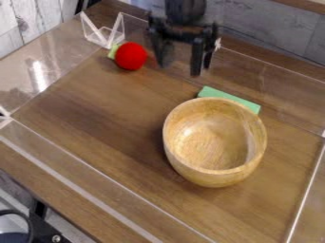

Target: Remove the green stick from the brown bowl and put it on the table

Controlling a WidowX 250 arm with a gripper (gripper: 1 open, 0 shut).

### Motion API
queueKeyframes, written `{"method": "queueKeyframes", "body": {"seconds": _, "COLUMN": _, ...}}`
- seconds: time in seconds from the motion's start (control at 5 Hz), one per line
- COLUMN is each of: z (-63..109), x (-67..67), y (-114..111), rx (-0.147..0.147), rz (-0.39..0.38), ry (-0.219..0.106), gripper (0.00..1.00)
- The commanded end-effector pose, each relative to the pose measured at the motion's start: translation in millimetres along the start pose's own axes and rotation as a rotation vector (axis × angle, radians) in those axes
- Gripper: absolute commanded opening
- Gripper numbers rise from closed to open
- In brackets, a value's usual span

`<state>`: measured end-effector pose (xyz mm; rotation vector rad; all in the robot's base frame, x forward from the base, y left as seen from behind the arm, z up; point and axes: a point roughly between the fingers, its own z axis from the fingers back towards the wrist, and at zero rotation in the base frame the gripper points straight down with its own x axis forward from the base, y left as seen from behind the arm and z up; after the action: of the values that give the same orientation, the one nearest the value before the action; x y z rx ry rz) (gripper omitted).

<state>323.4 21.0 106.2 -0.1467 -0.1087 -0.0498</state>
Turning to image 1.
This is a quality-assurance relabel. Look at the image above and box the light wooden bowl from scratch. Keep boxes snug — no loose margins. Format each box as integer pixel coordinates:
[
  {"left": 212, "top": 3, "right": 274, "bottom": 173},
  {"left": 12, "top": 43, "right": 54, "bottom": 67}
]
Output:
[{"left": 162, "top": 97, "right": 268, "bottom": 188}]

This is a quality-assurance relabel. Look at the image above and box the black cable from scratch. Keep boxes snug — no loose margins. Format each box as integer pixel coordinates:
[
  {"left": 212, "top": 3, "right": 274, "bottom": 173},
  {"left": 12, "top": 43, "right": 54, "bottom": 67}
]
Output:
[{"left": 0, "top": 209, "right": 36, "bottom": 243}]

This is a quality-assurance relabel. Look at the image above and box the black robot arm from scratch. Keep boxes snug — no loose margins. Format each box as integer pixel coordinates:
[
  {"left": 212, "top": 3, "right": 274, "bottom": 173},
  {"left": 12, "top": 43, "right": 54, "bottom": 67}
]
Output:
[{"left": 147, "top": 0, "right": 221, "bottom": 77}]

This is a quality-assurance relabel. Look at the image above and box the clear acrylic tray wall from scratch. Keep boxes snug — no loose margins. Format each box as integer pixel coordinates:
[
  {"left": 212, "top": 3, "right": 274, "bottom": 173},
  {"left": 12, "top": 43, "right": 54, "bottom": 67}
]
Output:
[{"left": 0, "top": 119, "right": 213, "bottom": 243}]

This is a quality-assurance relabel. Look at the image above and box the red felt ball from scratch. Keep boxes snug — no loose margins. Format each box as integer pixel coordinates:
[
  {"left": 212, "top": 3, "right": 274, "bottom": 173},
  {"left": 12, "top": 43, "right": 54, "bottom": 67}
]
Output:
[{"left": 114, "top": 42, "right": 147, "bottom": 71}]

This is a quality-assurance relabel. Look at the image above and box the clear acrylic corner bracket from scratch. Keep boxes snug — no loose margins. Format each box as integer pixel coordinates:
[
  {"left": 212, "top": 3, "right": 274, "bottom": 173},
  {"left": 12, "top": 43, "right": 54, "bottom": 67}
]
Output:
[{"left": 81, "top": 12, "right": 126, "bottom": 49}]

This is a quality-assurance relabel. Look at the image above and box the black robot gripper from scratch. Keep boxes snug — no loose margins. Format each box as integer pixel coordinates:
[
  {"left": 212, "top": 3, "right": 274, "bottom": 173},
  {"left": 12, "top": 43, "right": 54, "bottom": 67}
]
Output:
[{"left": 147, "top": 13, "right": 221, "bottom": 77}]

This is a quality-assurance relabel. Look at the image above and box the small green block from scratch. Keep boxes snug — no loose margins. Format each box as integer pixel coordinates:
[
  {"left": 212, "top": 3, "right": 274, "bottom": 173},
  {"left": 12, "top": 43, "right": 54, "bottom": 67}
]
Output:
[{"left": 109, "top": 44, "right": 122, "bottom": 60}]

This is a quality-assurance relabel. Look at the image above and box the black metal bracket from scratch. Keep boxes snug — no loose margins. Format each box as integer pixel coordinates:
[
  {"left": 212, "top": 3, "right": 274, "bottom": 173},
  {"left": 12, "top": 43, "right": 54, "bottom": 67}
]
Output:
[{"left": 30, "top": 199, "right": 72, "bottom": 243}]

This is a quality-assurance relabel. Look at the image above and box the green flat block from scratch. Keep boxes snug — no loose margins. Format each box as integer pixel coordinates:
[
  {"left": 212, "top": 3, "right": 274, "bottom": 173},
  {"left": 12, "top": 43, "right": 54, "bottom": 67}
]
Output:
[{"left": 197, "top": 86, "right": 262, "bottom": 114}]

